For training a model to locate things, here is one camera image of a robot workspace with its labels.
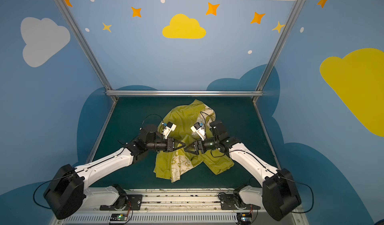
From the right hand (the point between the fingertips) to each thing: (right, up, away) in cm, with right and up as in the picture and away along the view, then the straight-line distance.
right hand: (189, 147), depth 75 cm
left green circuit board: (-34, -33, -4) cm, 48 cm away
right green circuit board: (+27, -34, -4) cm, 43 cm away
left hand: (-2, +2, -1) cm, 3 cm away
